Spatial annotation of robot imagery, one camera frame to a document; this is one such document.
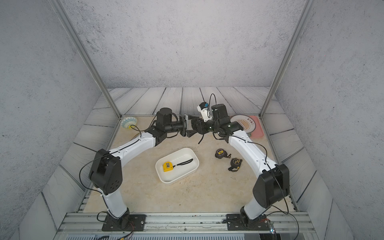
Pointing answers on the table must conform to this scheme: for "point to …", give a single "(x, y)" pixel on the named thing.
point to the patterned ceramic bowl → (128, 121)
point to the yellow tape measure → (167, 166)
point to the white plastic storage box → (180, 171)
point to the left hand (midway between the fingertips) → (201, 122)
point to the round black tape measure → (235, 164)
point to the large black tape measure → (200, 126)
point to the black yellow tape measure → (221, 153)
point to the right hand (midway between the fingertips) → (196, 123)
